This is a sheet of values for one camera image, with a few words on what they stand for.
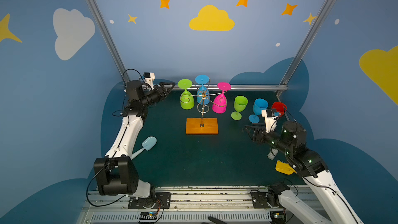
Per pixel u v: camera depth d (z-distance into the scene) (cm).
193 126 101
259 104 97
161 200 74
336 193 42
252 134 61
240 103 96
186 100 87
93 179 38
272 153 87
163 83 69
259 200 75
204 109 89
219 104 88
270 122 59
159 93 67
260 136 58
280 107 93
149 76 70
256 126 59
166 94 67
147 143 94
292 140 48
